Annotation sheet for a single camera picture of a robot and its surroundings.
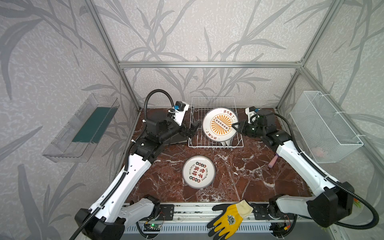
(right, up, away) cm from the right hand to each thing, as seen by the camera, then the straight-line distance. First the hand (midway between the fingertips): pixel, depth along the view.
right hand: (232, 120), depth 77 cm
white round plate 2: (+1, -14, +17) cm, 22 cm away
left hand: (-19, +3, -11) cm, 22 cm away
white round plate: (-2, -14, +12) cm, 18 cm away
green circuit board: (-40, -52, -5) cm, 66 cm away
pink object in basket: (+42, -15, -4) cm, 45 cm away
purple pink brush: (+26, -26, +11) cm, 38 cm away
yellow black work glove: (-4, -49, -8) cm, 50 cm away
